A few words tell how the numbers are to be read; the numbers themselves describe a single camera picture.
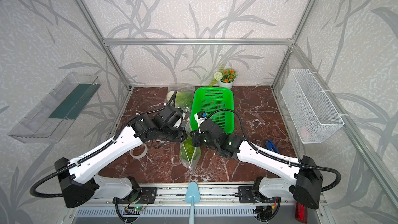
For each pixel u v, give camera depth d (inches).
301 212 26.2
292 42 36.9
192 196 28.8
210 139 22.0
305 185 15.0
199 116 25.4
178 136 24.8
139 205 28.4
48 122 25.1
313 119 24.0
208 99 44.1
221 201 28.5
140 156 33.1
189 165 26.3
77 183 15.5
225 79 42.6
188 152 26.7
